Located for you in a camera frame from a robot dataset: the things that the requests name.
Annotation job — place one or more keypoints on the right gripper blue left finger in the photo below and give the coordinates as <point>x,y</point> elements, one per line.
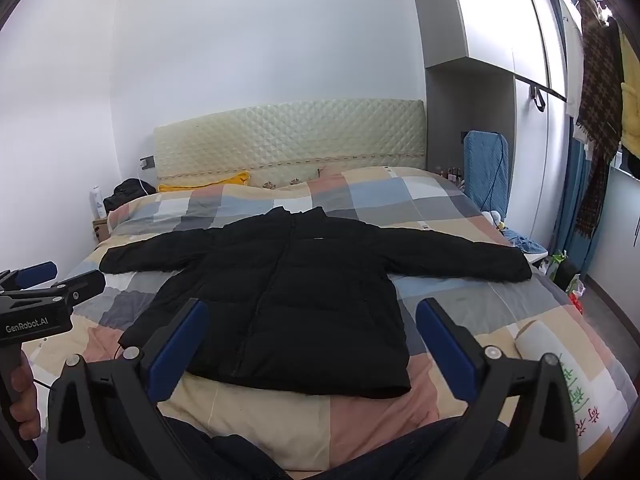
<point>104,422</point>

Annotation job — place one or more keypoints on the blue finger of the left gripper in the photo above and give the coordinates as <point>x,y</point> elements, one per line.
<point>80,288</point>
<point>28,277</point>

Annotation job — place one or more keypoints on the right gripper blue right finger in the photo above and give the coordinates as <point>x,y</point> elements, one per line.
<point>541,441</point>

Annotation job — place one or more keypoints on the black puffer jacket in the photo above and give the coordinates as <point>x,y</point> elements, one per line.
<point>302,302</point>

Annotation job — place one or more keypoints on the light blue clothes heap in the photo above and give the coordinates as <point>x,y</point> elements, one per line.
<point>523,243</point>

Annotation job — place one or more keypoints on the person's left hand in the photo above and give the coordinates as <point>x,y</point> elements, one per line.
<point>25,409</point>

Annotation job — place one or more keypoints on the person's dark trousers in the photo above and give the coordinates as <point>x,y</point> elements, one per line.
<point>234,457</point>

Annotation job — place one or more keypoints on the wooden nightstand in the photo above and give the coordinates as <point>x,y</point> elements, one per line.
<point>101,230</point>

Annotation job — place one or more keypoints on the white spray bottle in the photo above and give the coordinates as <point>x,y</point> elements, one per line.
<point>97,200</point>

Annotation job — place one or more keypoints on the plaid patchwork bed quilt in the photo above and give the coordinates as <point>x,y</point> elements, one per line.
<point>525,319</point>

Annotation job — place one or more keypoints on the blue curtain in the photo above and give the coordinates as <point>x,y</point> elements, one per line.
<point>566,237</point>

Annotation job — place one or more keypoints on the yellow pillow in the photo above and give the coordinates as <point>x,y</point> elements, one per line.
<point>242,178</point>

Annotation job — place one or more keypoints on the cream quilted headboard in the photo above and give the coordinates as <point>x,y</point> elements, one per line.
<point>295,141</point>

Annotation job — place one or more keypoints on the blue towel-covered chair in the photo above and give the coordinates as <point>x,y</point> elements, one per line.
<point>486,170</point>

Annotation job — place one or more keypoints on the brown checked hanging scarf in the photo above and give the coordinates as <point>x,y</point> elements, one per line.
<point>601,106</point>

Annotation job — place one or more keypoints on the white grey wardrobe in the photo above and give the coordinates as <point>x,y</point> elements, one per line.
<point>480,57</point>

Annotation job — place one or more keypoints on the wall socket with charger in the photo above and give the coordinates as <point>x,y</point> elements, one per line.
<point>147,162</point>

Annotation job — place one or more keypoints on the black door handle hook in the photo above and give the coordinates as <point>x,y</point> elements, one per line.
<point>536,96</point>

